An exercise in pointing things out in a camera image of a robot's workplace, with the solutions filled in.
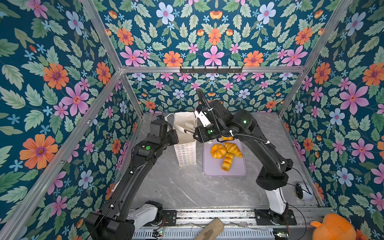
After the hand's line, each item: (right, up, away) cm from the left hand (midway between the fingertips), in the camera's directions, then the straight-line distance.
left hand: (177, 130), depth 73 cm
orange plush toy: (+72, -44, -7) cm, 84 cm away
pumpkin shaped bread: (+22, -14, +22) cm, 34 cm away
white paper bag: (+4, -10, +3) cm, 11 cm away
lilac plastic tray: (+18, -23, +16) cm, 33 cm away
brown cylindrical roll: (+17, -46, -6) cm, 50 cm away
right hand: (+10, -1, -8) cm, 13 cm away
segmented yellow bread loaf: (+27, -19, +13) cm, 35 cm away
